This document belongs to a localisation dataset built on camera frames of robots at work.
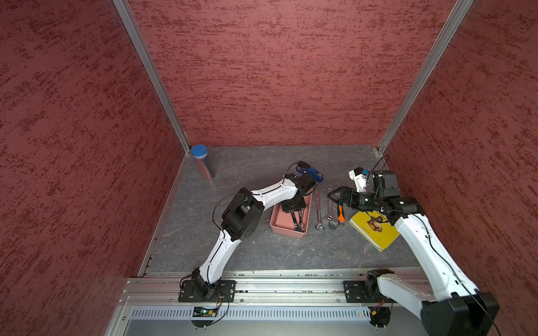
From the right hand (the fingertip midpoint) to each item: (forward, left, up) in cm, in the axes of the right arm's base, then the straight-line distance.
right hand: (334, 201), depth 76 cm
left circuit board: (-31, +50, -21) cm, 63 cm away
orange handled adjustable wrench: (+4, -8, -19) cm, 21 cm away
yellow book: (-5, -21, -17) cm, 27 cm away
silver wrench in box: (+3, +11, -19) cm, 22 cm away
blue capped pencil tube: (+27, +56, +1) cm, 62 cm away
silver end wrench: (-1, +13, -19) cm, 23 cm away
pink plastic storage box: (0, +19, -19) cm, 27 cm away
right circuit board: (-34, -14, -23) cm, 43 cm away
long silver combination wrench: (0, +2, -21) cm, 22 cm away
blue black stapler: (+30, +7, -16) cm, 35 cm away
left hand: (+5, +14, -19) cm, 24 cm away
